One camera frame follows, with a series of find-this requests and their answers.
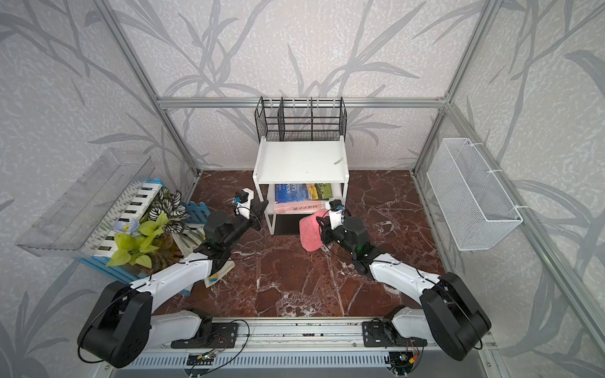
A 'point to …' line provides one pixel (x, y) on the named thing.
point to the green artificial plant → (133, 242)
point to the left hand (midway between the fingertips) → (266, 200)
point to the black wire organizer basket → (298, 119)
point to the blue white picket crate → (98, 253)
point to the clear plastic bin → (76, 226)
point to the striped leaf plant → (168, 205)
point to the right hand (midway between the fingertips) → (318, 216)
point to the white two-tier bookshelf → (297, 175)
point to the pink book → (298, 207)
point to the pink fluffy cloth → (309, 229)
